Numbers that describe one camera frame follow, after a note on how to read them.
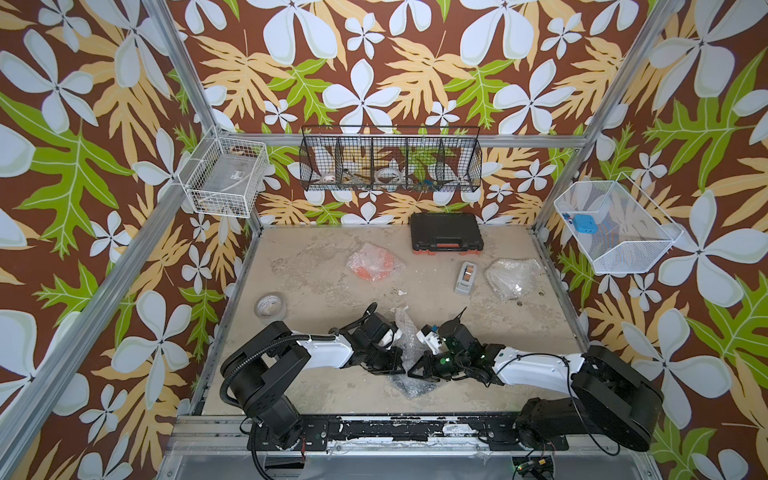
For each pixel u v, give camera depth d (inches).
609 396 16.9
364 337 28.2
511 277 39.7
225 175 33.8
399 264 41.1
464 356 26.6
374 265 40.9
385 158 38.3
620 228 32.2
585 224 33.9
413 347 33.1
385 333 29.0
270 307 38.1
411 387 31.3
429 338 31.5
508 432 29.4
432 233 45.4
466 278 39.9
